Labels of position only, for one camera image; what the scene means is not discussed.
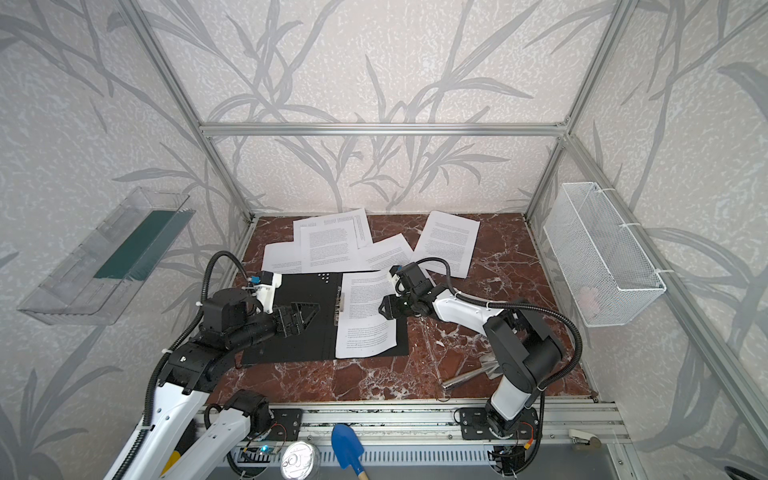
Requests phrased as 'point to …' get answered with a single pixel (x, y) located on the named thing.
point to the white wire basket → (608, 277)
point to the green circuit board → (258, 452)
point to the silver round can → (300, 460)
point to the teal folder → (317, 341)
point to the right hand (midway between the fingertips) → (385, 300)
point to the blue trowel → (348, 449)
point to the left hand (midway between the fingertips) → (312, 301)
